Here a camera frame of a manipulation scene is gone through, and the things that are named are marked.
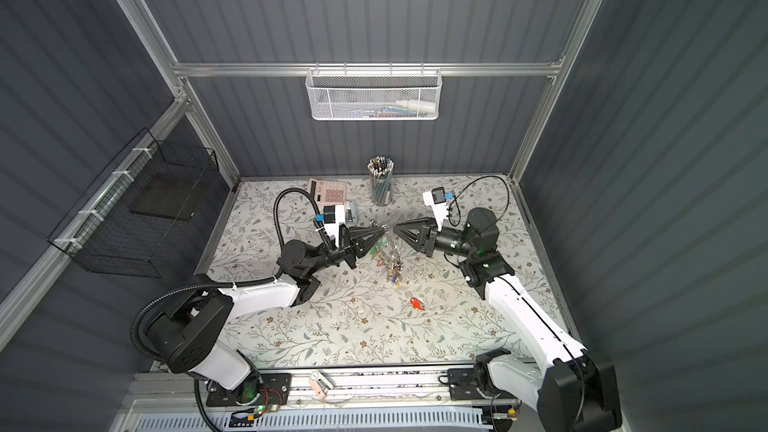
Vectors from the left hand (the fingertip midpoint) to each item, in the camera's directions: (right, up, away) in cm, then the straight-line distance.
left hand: (384, 233), depth 67 cm
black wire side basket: (-62, +3, +6) cm, 62 cm away
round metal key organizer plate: (0, -7, +13) cm, 15 cm away
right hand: (+4, 0, +1) cm, 4 cm away
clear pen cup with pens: (-2, +18, +32) cm, 37 cm away
